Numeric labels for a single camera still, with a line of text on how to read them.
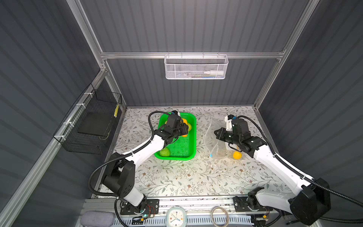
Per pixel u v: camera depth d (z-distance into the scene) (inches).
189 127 39.8
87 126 28.4
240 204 28.8
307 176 16.5
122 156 17.9
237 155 34.1
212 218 27.8
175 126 26.3
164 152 34.1
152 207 28.4
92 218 26.7
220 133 27.3
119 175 17.1
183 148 37.8
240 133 23.5
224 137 27.8
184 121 33.3
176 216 27.2
